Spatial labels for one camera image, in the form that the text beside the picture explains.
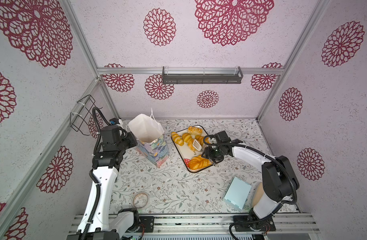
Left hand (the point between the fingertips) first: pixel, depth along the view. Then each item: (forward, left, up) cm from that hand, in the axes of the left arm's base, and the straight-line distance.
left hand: (132, 137), depth 75 cm
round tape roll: (-22, -1, -27) cm, 35 cm away
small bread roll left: (+16, -22, -23) cm, 35 cm away
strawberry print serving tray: (+7, -27, -27) cm, 39 cm away
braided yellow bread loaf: (-2, -35, -23) cm, 42 cm away
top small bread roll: (+24, -35, -24) cm, 48 cm away
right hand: (+2, -39, -19) cm, 43 cm away
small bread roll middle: (+17, -28, -23) cm, 41 cm away
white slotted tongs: (+8, -34, -19) cm, 40 cm away
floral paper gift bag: (-2, -10, -1) cm, 10 cm away
